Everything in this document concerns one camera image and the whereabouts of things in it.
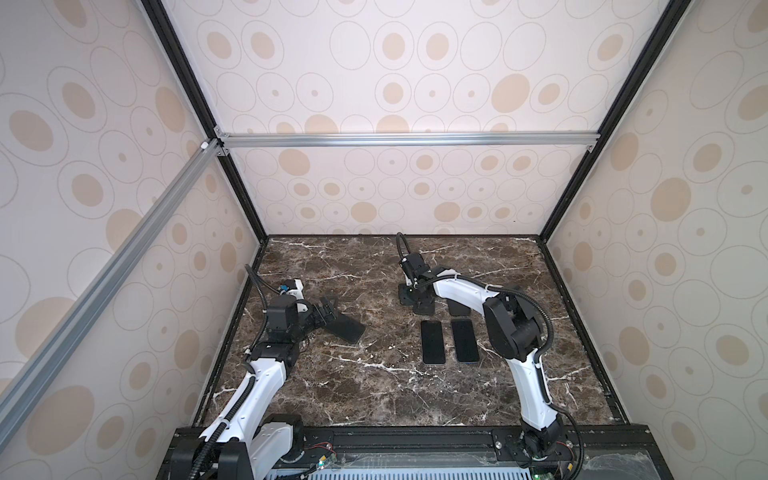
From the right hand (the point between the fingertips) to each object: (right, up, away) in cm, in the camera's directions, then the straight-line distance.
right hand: (404, 297), depth 101 cm
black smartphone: (+9, -13, -9) cm, 18 cm away
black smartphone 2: (+17, -11, -14) cm, 25 cm away
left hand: (-21, +2, -18) cm, 27 cm away
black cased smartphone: (-19, -9, -4) cm, 21 cm away
